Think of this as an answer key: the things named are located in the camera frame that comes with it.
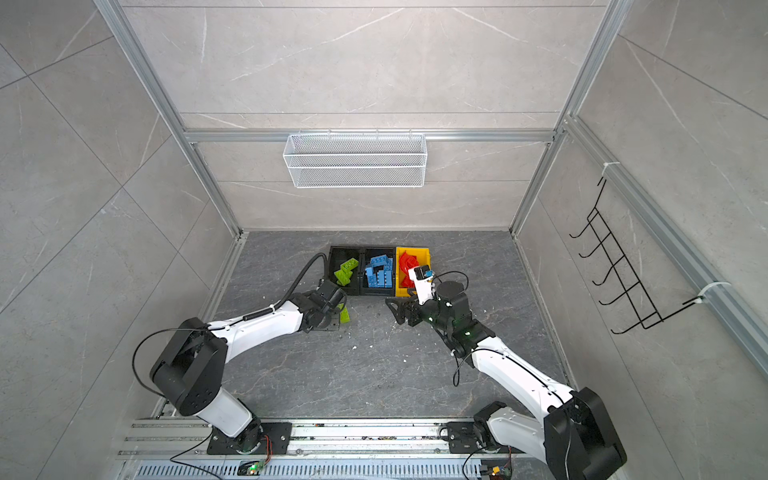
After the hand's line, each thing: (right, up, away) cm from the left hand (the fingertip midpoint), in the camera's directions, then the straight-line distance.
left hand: (330, 313), depth 91 cm
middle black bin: (+10, +19, +19) cm, 28 cm away
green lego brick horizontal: (+2, +10, +13) cm, 17 cm away
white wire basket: (+7, +50, +10) cm, 52 cm away
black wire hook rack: (+75, +7, -26) cm, 79 cm away
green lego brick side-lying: (+4, +14, +15) cm, 21 cm away
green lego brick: (+4, -2, +2) cm, 5 cm away
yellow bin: (+30, +17, +14) cm, 38 cm away
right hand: (+21, +8, -11) cm, 25 cm away
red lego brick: (+24, +16, +10) cm, 30 cm away
